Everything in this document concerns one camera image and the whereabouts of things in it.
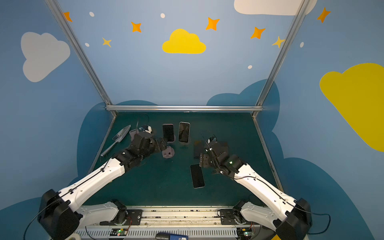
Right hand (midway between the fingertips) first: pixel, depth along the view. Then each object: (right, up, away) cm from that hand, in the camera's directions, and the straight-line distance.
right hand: (207, 156), depth 78 cm
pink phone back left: (-25, +12, +22) cm, 35 cm away
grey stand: (-24, -1, +17) cm, 29 cm away
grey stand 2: (-48, +12, +20) cm, 54 cm away
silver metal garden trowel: (-61, +8, +25) cm, 66 cm away
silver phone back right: (-14, +12, +17) cm, 25 cm away
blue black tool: (-19, -33, -13) cm, 41 cm away
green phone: (-5, -14, +10) cm, 18 cm away
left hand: (-24, +7, +2) cm, 25 cm away
